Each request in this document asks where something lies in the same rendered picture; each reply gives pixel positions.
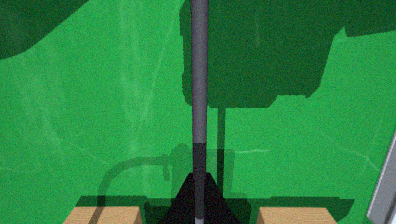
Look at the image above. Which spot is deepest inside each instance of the brown wooden bar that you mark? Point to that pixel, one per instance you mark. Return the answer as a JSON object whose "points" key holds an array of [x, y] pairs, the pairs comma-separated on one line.
{"points": [[104, 215]]}

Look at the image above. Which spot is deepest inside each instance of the tan wooden block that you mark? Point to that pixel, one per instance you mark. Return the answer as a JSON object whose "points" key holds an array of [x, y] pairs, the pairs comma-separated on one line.
{"points": [[294, 215]]}

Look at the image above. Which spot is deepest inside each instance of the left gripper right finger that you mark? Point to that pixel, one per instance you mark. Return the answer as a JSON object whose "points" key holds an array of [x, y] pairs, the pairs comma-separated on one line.
{"points": [[216, 210]]}

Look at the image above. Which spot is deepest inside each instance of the dark grey metal axle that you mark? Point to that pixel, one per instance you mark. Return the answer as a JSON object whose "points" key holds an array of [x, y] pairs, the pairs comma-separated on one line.
{"points": [[199, 60]]}

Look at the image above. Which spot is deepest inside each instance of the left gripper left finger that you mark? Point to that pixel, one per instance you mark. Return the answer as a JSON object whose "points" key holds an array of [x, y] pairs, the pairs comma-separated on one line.
{"points": [[182, 210]]}

